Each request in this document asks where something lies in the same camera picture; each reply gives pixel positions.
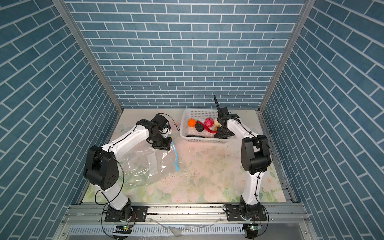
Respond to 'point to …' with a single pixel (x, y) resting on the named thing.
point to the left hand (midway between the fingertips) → (170, 148)
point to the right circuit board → (254, 227)
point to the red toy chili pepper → (206, 129)
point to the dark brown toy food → (199, 126)
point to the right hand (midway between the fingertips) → (225, 132)
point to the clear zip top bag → (142, 164)
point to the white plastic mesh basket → (200, 115)
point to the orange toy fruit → (191, 122)
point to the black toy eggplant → (195, 136)
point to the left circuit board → (123, 229)
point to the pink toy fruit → (209, 122)
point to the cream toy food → (216, 123)
